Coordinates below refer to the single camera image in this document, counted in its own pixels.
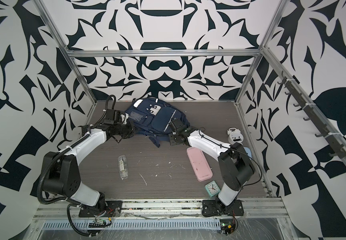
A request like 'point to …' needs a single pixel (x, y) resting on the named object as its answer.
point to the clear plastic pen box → (123, 166)
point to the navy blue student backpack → (152, 118)
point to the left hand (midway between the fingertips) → (140, 125)
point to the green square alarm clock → (212, 189)
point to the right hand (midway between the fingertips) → (173, 137)
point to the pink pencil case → (201, 167)
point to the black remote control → (84, 129)
